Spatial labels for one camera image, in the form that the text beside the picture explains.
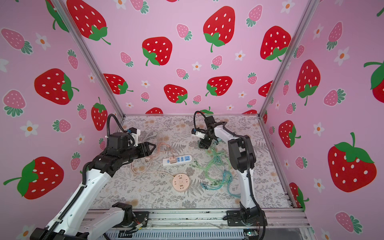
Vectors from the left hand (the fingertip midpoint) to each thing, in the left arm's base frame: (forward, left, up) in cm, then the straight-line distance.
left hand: (151, 146), depth 75 cm
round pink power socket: (-11, -14, -21) cm, 27 cm away
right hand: (+19, -28, -21) cm, 39 cm away
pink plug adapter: (+1, -9, -17) cm, 19 cm away
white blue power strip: (+4, -12, -20) cm, 24 cm away
